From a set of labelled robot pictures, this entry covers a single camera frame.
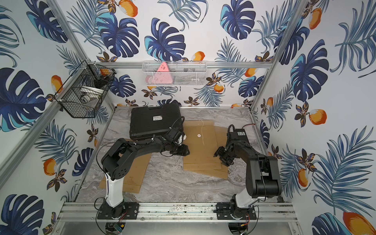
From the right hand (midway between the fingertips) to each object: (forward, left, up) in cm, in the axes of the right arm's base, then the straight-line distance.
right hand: (217, 158), depth 92 cm
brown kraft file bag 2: (+12, +9, 0) cm, 15 cm away
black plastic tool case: (+23, +48, +6) cm, 54 cm away
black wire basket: (+22, +79, +33) cm, 88 cm away
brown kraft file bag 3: (-7, +1, -2) cm, 7 cm away
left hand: (+4, +20, +2) cm, 20 cm away
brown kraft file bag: (-15, +50, +1) cm, 52 cm away
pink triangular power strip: (+37, +35, +35) cm, 62 cm away
